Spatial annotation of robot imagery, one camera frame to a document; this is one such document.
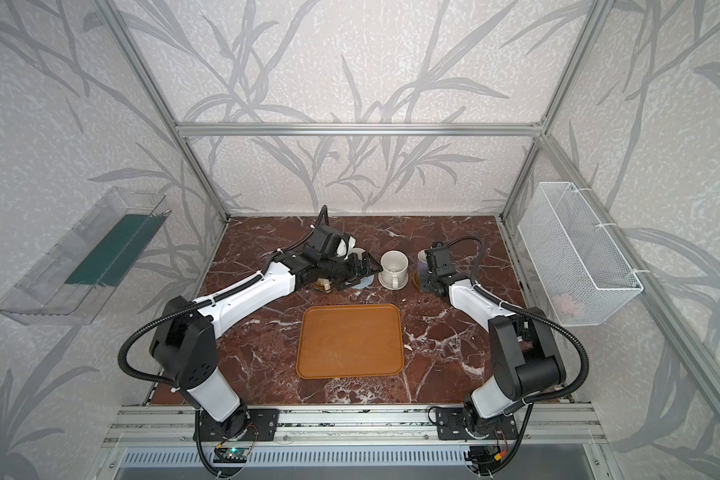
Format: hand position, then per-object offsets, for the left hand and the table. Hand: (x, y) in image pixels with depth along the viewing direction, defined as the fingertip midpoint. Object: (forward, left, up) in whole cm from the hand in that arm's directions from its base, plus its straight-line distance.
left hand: (377, 266), depth 81 cm
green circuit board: (-41, +35, -21) cm, 58 cm away
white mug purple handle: (+10, -14, -10) cm, 20 cm away
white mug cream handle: (+9, -5, -14) cm, 18 cm away
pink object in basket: (-11, -46, +2) cm, 48 cm away
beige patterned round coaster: (+3, -5, -17) cm, 18 cm away
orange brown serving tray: (-14, +8, -19) cm, 25 cm away
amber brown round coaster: (+7, -13, -19) cm, 24 cm away
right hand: (+8, -18, -12) cm, 23 cm away
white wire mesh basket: (-13, -42, +16) cm, 47 cm away
